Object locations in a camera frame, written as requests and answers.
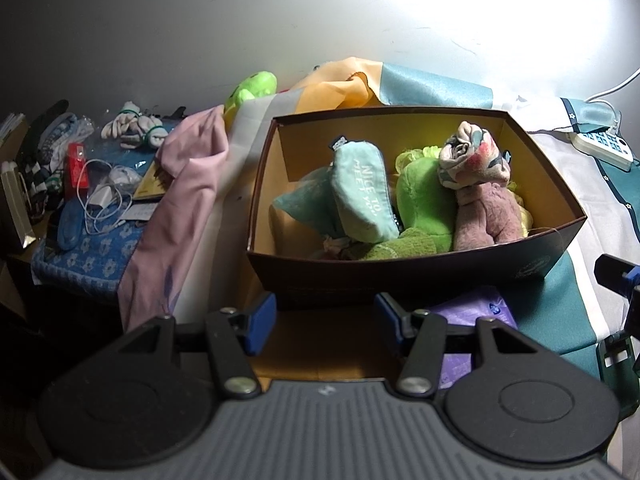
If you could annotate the paper stack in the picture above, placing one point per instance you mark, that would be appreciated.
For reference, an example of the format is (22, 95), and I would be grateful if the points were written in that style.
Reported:
(10, 127)

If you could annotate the pink plush toy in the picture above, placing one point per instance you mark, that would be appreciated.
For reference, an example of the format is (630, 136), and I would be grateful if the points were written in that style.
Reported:
(482, 220)

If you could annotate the yellow book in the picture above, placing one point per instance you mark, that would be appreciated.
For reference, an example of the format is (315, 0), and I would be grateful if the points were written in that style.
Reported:
(152, 185)

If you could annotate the white cloth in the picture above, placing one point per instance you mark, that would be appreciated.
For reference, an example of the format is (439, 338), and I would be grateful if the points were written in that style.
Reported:
(337, 245)

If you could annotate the pink cloth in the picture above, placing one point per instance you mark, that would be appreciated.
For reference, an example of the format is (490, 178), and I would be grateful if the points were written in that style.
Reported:
(185, 200)

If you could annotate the lime fluffy cloth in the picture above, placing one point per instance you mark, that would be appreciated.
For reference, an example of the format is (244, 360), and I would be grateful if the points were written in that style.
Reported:
(431, 151)

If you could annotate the blue oval case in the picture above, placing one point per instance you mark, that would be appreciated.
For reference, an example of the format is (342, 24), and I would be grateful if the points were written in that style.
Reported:
(69, 225)

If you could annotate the purple packet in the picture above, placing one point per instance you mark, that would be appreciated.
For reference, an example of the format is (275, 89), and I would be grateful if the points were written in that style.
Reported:
(470, 317)

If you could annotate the blue floral blanket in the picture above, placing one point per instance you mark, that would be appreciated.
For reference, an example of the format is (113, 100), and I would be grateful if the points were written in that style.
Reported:
(95, 260)

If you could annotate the small green plush toy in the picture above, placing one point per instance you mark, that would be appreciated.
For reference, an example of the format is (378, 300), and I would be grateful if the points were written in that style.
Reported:
(252, 87)

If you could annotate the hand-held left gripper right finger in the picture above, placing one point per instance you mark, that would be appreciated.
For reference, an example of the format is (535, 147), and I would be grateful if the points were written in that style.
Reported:
(387, 321)

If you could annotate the floral socks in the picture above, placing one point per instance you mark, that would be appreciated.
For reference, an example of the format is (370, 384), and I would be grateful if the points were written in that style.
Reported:
(470, 160)

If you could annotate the green towel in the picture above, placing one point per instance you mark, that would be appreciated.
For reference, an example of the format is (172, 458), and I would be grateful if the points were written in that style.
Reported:
(395, 250)

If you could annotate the dark cloth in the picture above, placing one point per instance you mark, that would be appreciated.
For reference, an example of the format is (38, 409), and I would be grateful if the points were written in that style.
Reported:
(50, 115)

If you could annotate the white gloves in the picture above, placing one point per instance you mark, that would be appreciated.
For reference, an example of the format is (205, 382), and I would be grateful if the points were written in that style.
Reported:
(132, 127)

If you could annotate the white power strip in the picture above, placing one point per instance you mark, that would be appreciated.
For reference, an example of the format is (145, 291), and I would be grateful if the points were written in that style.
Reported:
(600, 147)

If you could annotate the mint plush pouch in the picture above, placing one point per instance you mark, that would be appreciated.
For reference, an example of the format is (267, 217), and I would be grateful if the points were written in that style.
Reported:
(360, 195)

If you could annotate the teal cloth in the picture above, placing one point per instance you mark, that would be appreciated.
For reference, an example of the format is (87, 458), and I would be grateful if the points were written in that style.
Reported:
(305, 205)

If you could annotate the large green plush toy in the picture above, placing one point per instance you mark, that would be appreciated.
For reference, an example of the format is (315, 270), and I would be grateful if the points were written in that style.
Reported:
(425, 200)

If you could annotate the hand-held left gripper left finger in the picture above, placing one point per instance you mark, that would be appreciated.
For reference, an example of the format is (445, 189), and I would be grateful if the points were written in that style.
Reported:
(262, 320)

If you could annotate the brown cardboard box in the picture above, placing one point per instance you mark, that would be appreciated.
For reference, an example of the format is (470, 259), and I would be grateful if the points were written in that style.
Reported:
(290, 150)

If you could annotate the yellow fluffy cloth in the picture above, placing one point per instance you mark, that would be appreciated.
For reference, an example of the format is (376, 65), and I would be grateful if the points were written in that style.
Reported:
(522, 215)

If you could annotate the red packet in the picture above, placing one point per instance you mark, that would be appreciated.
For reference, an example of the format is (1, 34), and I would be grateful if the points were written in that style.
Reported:
(77, 165)

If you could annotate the shiny grey paper bag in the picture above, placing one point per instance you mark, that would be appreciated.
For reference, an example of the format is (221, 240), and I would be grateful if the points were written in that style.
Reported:
(15, 205)

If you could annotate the teal striped bed sheet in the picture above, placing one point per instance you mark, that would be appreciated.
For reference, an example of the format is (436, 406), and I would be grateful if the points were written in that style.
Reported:
(565, 285)

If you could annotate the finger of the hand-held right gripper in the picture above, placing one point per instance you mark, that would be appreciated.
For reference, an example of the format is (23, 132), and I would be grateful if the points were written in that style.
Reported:
(612, 270)

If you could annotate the striped socks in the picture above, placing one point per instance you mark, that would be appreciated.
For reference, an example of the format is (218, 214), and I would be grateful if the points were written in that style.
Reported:
(50, 152)

